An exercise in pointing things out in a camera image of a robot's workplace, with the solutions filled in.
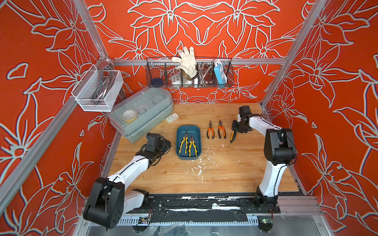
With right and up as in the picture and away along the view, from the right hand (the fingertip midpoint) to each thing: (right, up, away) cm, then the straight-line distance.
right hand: (231, 127), depth 100 cm
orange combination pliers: (-8, -1, +3) cm, 8 cm away
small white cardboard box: (-42, +7, +10) cm, 44 cm away
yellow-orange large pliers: (0, -6, -5) cm, 8 cm away
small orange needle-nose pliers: (-15, -2, +3) cm, 16 cm away
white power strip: (-38, +31, -7) cm, 50 cm away
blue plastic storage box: (-30, -10, -4) cm, 32 cm away
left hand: (-43, -9, -11) cm, 45 cm away
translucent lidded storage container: (-61, +10, -8) cm, 63 cm away
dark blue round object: (-52, +32, 0) cm, 61 cm away
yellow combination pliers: (-32, -7, -2) cm, 33 cm away
